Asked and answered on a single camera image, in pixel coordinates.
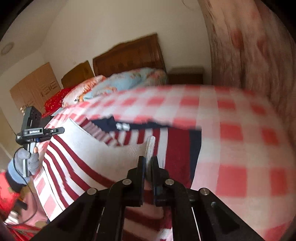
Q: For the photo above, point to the red white striped knit sweater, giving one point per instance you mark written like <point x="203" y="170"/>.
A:
<point x="97" y="154"/>

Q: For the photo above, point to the orange floral pillow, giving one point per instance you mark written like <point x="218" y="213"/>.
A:
<point x="76" y="94"/>

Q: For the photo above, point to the red dotted blanket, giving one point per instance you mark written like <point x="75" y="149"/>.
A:
<point x="54" y="103"/>

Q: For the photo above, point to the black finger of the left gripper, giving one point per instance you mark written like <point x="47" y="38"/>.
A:
<point x="57" y="131"/>

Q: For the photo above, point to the dark wooden nightstand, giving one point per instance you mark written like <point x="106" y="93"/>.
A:
<point x="186" y="75"/>

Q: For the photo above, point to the light wooden wardrobe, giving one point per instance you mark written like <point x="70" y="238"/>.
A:
<point x="35" y="89"/>

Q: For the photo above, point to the round ceiling lamp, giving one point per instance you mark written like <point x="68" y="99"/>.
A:
<point x="7" y="48"/>

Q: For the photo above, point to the red white checkered bed sheet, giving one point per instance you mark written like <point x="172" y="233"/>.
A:
<point x="245" y="158"/>

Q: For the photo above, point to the pink floral curtain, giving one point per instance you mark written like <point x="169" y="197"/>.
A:
<point x="253" y="50"/>

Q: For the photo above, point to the grey gloved left hand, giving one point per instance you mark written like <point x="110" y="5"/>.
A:
<point x="27" y="163"/>

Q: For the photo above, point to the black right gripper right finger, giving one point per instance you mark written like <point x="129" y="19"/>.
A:
<point x="173" y="194"/>

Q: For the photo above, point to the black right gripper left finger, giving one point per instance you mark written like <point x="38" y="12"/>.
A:
<point x="128" y="192"/>

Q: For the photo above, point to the large wooden headboard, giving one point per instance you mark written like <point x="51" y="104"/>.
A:
<point x="139" y="53"/>

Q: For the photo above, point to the light blue floral quilt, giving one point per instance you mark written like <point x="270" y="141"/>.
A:
<point x="137" y="78"/>

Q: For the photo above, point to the small wooden headboard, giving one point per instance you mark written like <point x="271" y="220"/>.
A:
<point x="77" y="75"/>

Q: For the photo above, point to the red sleeved left forearm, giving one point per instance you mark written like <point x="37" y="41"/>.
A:
<point x="11" y="186"/>

